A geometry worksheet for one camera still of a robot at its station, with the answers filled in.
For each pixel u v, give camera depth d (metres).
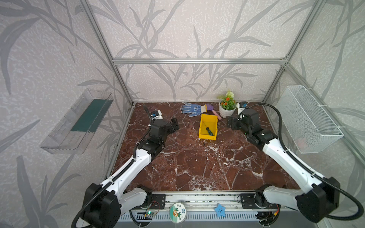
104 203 0.38
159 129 0.58
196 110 1.15
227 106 1.00
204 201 0.75
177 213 0.64
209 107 1.15
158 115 0.70
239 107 0.69
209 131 1.01
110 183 0.41
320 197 0.38
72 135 0.64
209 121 1.08
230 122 0.71
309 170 0.42
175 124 0.72
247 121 0.59
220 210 0.70
